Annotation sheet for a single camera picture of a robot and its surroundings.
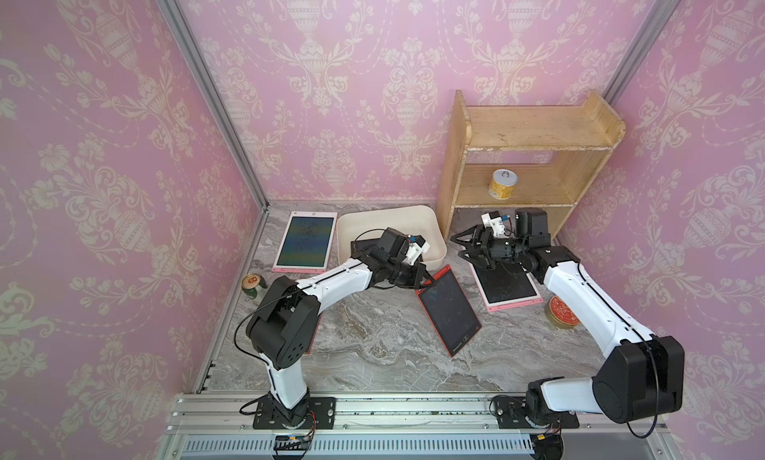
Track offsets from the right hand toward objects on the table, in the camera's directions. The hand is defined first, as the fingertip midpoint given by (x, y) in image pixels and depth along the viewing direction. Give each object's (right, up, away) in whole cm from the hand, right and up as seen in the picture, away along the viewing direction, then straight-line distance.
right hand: (457, 245), depth 77 cm
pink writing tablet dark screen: (+21, -14, +20) cm, 32 cm away
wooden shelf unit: (+31, +31, +32) cm, 54 cm away
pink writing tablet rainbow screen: (-48, -1, +32) cm, 58 cm away
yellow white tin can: (+16, +18, +13) cm, 27 cm away
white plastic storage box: (-7, +8, +37) cm, 38 cm away
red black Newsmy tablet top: (-40, -26, +10) cm, 49 cm away
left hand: (-5, -12, +5) cm, 14 cm away
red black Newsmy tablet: (0, -19, +7) cm, 20 cm away
